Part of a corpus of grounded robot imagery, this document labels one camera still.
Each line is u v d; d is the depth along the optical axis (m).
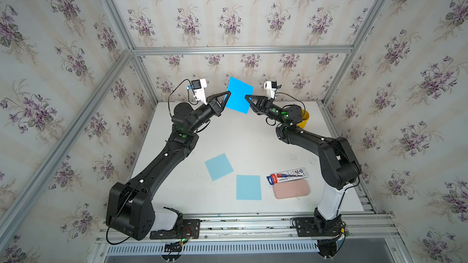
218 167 0.93
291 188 0.84
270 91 0.71
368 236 0.71
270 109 0.68
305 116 0.98
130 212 0.40
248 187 0.85
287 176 0.86
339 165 0.50
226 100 0.66
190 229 0.73
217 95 0.64
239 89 0.71
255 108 0.70
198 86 0.60
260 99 0.70
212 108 0.60
